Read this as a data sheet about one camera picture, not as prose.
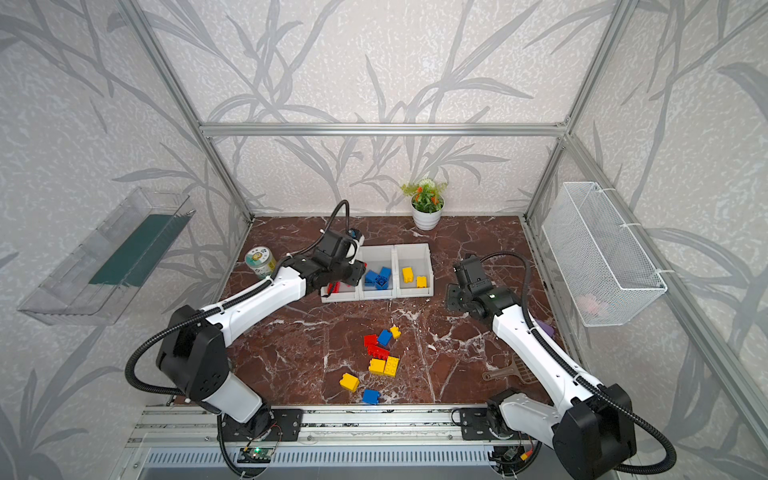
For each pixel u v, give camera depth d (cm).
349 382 79
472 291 61
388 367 81
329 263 65
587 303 72
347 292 94
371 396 79
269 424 69
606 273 61
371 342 87
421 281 99
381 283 96
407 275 99
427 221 112
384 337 87
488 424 72
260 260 97
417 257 105
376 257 101
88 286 63
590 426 38
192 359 44
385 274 102
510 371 81
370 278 96
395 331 89
